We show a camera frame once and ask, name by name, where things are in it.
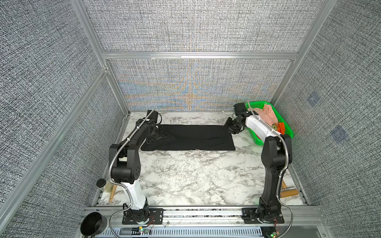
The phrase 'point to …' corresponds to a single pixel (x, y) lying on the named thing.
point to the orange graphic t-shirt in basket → (279, 126)
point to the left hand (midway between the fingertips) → (161, 133)
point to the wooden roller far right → (288, 193)
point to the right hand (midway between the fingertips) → (224, 124)
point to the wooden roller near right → (284, 185)
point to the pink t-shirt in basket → (267, 115)
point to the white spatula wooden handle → (112, 193)
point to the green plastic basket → (258, 104)
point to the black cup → (94, 223)
